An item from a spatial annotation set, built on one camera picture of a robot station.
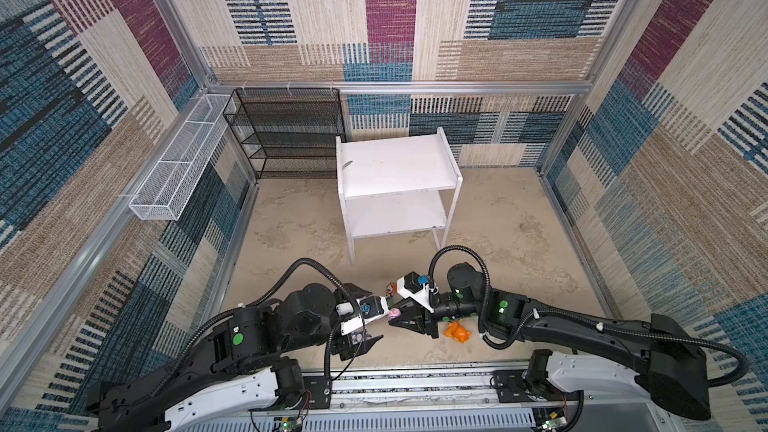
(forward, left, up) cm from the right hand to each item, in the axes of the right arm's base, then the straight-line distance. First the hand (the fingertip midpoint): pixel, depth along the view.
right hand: (394, 318), depth 68 cm
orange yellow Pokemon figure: (0, -16, -14) cm, 22 cm away
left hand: (-1, +4, +8) cm, 9 cm away
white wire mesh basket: (+24, +52, +17) cm, 60 cm away
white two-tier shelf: (+26, -2, +15) cm, 30 cm away
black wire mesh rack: (+67, +36, 0) cm, 76 cm away
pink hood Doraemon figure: (0, 0, +4) cm, 4 cm away
